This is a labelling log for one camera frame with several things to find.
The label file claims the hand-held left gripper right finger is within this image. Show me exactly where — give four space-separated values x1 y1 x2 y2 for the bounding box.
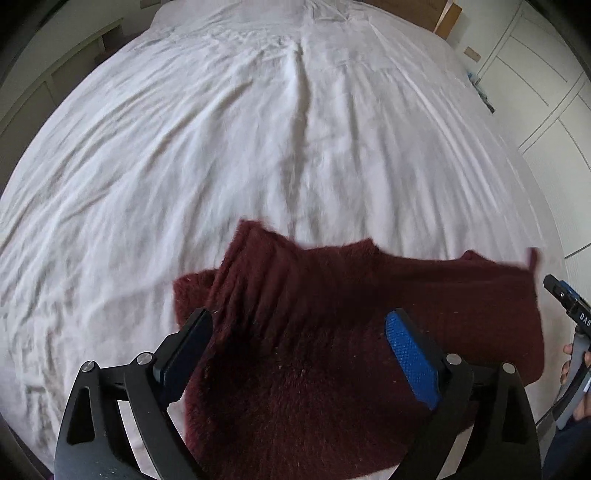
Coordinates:
385 309 542 480

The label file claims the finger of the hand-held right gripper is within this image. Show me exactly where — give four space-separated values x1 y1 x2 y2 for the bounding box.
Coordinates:
543 274 579 311

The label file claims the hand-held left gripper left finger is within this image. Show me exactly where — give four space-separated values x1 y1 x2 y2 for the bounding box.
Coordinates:
54 308 214 480

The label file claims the dark red knitted sweater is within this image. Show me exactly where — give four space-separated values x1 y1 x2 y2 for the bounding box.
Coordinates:
173 220 546 478

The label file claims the person's right forearm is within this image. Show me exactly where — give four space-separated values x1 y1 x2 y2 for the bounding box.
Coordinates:
541 414 591 480

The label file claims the person's right hand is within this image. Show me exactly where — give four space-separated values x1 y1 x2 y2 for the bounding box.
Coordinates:
560 344 591 386

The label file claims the wooden nightstand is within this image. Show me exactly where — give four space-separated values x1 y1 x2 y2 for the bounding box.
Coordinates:
466 71 498 114

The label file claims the bed with white sheet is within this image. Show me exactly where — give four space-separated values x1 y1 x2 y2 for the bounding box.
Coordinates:
0 0 566 480

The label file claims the wooden headboard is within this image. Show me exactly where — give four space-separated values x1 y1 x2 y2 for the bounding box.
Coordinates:
365 0 462 40

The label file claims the white low shelf unit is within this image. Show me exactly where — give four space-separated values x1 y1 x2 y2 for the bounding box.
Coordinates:
0 18 125 139

